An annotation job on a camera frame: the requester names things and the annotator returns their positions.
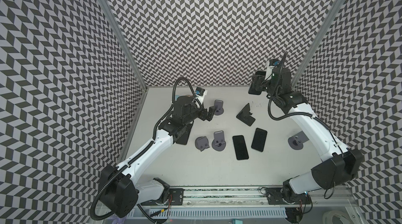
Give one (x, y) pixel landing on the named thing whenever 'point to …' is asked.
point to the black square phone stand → (245, 115)
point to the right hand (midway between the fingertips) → (259, 81)
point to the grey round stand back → (220, 109)
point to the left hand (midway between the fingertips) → (209, 103)
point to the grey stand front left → (201, 143)
